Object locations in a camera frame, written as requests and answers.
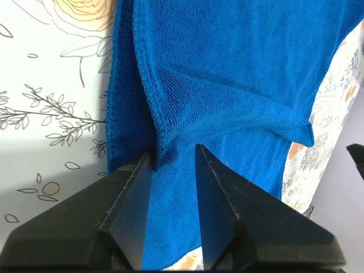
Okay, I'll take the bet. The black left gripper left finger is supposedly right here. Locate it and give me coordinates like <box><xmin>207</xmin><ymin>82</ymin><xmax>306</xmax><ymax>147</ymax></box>
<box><xmin>5</xmin><ymin>150</ymin><xmax>152</xmax><ymax>270</ymax></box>

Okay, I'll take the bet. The blue towel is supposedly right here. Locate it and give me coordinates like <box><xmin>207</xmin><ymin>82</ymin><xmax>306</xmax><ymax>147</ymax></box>
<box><xmin>106</xmin><ymin>1</ymin><xmax>363</xmax><ymax>270</ymax></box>

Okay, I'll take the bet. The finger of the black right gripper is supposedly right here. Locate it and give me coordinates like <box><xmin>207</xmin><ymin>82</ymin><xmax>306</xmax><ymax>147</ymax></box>
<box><xmin>346</xmin><ymin>143</ymin><xmax>364</xmax><ymax>179</ymax></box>

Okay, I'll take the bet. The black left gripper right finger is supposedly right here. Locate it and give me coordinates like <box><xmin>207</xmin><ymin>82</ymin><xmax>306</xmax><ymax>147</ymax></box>
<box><xmin>195</xmin><ymin>144</ymin><xmax>346</xmax><ymax>270</ymax></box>

